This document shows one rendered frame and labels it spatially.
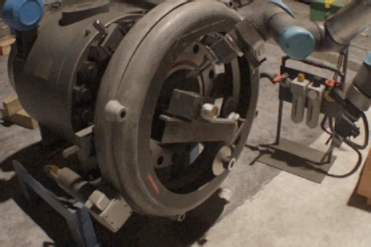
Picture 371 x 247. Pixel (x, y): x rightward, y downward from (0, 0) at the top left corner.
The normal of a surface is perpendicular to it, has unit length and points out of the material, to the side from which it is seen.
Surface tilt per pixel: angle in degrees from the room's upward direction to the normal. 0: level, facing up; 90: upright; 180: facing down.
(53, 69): 61
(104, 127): 75
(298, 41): 102
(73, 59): 49
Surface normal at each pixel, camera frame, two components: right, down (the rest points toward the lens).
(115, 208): 0.79, 0.28
